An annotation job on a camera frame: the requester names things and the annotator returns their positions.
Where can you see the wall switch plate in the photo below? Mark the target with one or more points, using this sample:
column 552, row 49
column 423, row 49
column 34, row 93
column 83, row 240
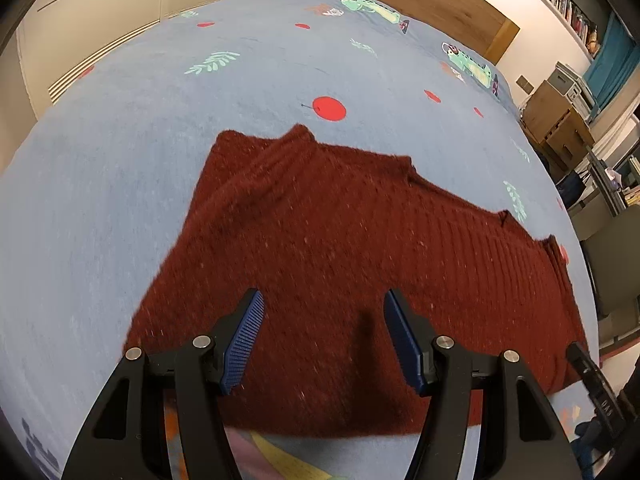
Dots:
column 524, row 84

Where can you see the dark red knitted sweater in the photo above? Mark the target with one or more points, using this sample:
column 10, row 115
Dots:
column 325, row 240

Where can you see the dark blue bag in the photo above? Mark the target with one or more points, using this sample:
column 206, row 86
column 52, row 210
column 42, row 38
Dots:
column 569, row 190

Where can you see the grey-green chair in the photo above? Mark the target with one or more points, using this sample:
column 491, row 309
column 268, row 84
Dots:
column 615, row 265

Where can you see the white wardrobe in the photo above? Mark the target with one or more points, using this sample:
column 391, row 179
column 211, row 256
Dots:
column 100, row 10

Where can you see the teal curtain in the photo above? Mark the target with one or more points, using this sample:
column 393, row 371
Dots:
column 612, row 60

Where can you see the wooden nightstand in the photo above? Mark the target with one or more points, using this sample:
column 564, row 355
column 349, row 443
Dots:
column 555, row 120

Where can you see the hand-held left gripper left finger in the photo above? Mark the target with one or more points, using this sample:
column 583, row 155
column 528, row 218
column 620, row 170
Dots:
column 242, row 345

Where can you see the grey printer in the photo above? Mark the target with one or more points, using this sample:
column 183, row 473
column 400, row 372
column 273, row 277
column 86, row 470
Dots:
column 570, row 85

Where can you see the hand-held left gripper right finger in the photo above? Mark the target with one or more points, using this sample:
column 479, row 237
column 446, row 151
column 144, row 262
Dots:
column 405, row 340

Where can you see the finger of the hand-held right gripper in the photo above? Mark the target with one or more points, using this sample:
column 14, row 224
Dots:
column 590, row 377

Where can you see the blue printed blanket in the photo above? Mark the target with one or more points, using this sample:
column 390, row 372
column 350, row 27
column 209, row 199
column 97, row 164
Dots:
column 125, row 160

